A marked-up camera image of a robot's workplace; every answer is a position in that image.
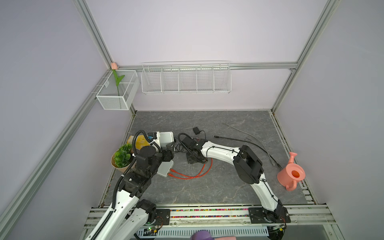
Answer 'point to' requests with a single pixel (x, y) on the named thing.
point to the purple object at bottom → (202, 235)
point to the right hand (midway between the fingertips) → (192, 160)
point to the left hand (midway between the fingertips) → (168, 145)
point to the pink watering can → (291, 174)
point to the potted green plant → (121, 159)
